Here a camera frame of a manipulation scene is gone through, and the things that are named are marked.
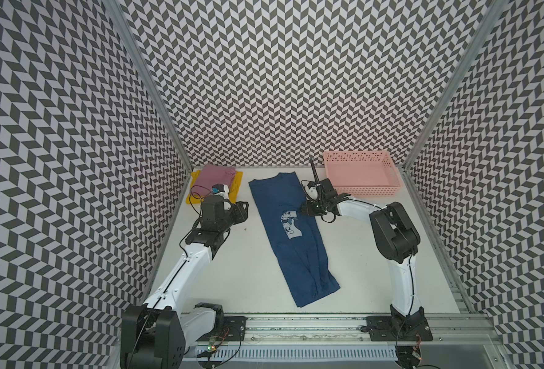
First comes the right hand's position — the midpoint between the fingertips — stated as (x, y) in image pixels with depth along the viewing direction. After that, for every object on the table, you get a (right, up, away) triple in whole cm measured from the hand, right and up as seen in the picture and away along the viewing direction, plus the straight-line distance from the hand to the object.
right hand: (304, 211), depth 101 cm
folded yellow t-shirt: (-33, +8, +4) cm, 34 cm away
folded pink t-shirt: (-45, +17, +11) cm, 49 cm away
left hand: (-24, +4, -18) cm, 30 cm away
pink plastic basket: (+30, +18, +13) cm, 38 cm away
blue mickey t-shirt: (-11, +5, +5) cm, 14 cm away
